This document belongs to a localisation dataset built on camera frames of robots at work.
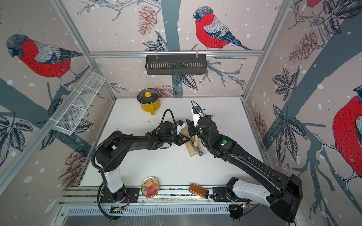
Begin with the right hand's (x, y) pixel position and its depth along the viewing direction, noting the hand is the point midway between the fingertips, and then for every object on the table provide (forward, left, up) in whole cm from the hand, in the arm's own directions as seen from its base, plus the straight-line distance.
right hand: (190, 116), depth 73 cm
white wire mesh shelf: (-1, +71, -6) cm, 71 cm away
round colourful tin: (-29, +21, -24) cm, 44 cm away
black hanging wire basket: (+48, +10, +1) cm, 49 cm away
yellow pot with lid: (+32, +33, -20) cm, 51 cm away
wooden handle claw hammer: (-7, -3, -15) cm, 17 cm away
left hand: (-2, -1, -20) cm, 20 cm away
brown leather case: (-30, -5, -24) cm, 39 cm away
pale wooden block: (-8, -1, -25) cm, 26 cm away
